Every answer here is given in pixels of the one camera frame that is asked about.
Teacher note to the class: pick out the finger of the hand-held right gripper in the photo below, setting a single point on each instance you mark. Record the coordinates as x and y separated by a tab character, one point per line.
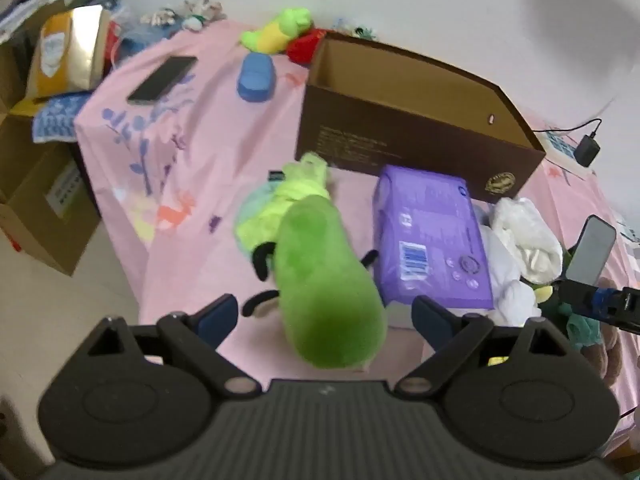
575	296

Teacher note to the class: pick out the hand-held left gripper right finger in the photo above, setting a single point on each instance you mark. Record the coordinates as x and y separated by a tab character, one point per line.
430	321

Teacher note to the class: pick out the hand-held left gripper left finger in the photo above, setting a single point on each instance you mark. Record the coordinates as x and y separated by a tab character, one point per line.
220	312

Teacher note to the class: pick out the white fluffy towel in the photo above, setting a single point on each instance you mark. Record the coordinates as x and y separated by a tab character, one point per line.
507	287

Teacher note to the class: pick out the pinkish brown plush bear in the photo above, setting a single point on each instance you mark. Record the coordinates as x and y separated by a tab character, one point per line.
607	360

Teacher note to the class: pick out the green pickle plush toy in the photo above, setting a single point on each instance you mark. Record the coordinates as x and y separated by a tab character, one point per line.
325	280

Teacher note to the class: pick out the lime green fuzzy towel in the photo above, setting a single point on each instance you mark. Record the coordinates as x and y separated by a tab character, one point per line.
295	190

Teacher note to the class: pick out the brown cardboard box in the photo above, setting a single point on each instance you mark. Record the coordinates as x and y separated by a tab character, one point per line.
400	150

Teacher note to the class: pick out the small yellow plush toy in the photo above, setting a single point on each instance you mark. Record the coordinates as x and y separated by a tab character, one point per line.
542	291

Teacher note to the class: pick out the white cloth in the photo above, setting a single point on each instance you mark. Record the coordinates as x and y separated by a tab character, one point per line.
525	240

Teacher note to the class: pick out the purple plastic packet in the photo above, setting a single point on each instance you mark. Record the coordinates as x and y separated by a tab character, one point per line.
430	230

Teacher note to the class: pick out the black charger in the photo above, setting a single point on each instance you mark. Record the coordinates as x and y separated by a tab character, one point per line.
587	149

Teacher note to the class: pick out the white power strip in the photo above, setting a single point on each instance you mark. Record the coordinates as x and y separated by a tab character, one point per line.
562	152

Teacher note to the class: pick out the mint green cloth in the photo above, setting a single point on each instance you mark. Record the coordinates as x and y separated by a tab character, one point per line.
248	210

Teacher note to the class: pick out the pink printed bedsheet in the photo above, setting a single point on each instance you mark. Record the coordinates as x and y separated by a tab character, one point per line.
200	135

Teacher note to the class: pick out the large cardboard box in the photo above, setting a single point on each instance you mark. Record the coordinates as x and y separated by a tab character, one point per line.
40	210

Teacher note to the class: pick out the blue pouch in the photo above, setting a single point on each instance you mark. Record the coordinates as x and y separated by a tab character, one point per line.
256	77

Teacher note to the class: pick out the black smartphone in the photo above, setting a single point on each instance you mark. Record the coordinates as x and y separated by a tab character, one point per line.
162	79

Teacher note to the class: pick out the blue patterned cloth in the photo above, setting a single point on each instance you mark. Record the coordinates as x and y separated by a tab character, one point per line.
55	115

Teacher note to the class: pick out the red plush toy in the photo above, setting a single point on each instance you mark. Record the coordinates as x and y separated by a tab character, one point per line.
302	47

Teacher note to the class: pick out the green and yellow plush toy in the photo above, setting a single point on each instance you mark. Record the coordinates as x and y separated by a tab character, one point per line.
277	30

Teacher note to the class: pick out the blue plastic bag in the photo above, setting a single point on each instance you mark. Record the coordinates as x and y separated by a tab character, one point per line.
137	35

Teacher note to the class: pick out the red packet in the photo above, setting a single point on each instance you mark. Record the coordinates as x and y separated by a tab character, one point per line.
112	35

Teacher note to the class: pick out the panda plush toy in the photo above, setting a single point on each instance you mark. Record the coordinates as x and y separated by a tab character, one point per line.
357	31

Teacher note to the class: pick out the small white plush toy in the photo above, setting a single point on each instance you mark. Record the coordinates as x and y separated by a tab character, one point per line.
160	16
202	10

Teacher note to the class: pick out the yellow tissue box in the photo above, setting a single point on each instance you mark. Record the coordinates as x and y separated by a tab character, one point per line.
55	55

